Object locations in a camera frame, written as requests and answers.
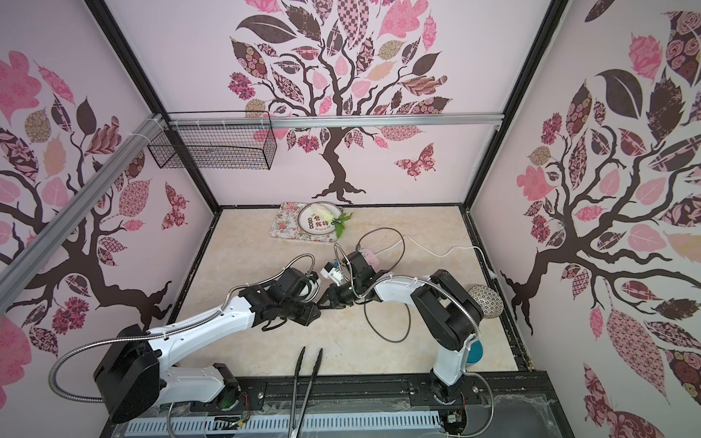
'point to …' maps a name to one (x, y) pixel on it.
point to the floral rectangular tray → (287, 225)
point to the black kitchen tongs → (292, 432)
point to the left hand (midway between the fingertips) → (315, 319)
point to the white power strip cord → (438, 255)
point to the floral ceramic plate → (311, 224)
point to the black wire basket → (245, 140)
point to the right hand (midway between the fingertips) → (319, 305)
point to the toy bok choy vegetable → (337, 220)
